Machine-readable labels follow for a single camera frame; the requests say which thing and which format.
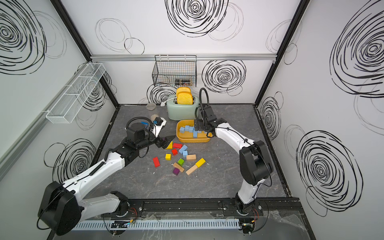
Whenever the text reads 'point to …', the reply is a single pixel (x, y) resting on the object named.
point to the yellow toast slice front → (184, 97)
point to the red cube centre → (175, 152)
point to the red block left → (156, 162)
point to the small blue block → (182, 130)
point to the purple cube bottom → (176, 171)
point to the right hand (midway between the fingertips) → (203, 122)
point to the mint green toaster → (181, 112)
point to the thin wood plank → (181, 168)
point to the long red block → (177, 145)
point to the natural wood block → (191, 157)
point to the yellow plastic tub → (187, 136)
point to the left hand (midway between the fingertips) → (168, 130)
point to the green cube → (181, 162)
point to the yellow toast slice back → (183, 89)
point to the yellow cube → (168, 157)
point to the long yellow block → (200, 162)
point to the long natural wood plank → (189, 171)
